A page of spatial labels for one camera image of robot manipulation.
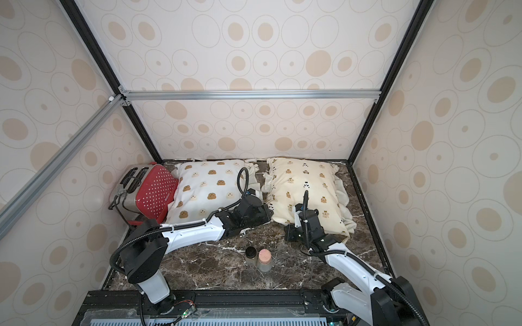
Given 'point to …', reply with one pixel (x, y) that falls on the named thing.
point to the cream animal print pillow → (285, 181)
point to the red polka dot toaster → (144, 192)
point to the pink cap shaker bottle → (265, 262)
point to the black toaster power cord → (123, 205)
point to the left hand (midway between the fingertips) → (281, 212)
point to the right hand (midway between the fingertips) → (292, 227)
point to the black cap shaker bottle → (251, 259)
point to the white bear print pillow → (202, 188)
